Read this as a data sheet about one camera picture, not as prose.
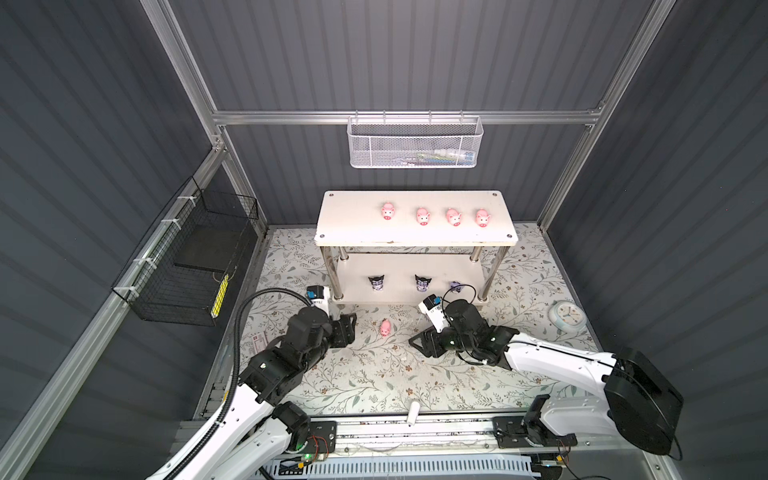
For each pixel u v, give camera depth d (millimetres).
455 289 913
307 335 524
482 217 722
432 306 737
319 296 631
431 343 708
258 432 597
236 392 474
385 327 917
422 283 905
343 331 653
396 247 1149
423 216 724
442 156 916
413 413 754
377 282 911
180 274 709
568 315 919
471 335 632
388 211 738
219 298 680
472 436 754
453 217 722
